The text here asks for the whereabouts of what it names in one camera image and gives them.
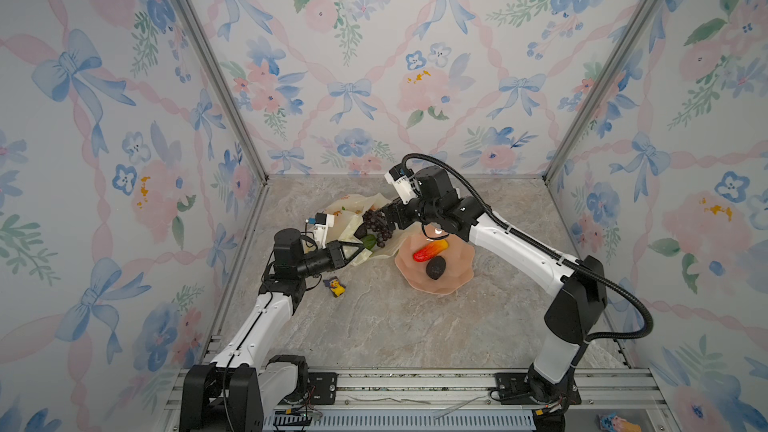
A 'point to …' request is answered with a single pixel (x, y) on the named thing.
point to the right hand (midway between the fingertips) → (383, 205)
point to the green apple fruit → (369, 241)
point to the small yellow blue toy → (336, 287)
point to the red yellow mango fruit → (430, 250)
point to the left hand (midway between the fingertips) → (363, 246)
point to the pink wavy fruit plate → (458, 258)
